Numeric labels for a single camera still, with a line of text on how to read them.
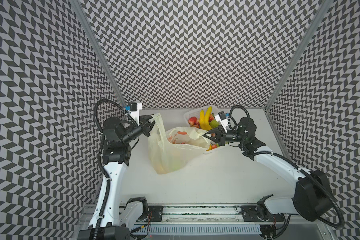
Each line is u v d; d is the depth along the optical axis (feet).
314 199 1.34
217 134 2.15
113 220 1.22
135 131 1.84
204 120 3.34
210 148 2.73
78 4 2.32
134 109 1.81
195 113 3.26
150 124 2.06
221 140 2.08
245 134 1.93
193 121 3.41
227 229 2.27
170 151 2.40
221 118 2.08
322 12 2.24
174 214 2.42
